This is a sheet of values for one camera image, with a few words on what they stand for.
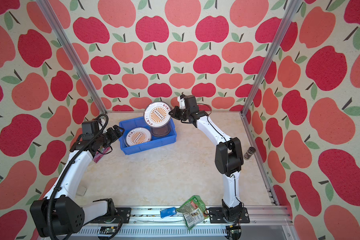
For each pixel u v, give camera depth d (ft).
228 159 1.74
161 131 3.44
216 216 2.40
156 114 2.98
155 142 3.12
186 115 2.34
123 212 2.46
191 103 2.36
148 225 2.40
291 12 2.32
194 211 2.46
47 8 2.29
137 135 3.40
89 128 1.98
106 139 2.25
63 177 1.46
